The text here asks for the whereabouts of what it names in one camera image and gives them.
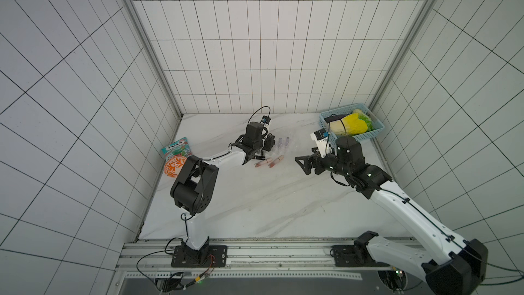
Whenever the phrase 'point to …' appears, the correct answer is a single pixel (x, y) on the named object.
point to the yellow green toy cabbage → (352, 124)
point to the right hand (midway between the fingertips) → (297, 155)
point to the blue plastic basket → (376, 123)
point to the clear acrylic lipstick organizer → (288, 143)
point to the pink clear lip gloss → (267, 160)
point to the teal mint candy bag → (179, 148)
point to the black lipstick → (262, 158)
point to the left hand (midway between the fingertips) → (269, 139)
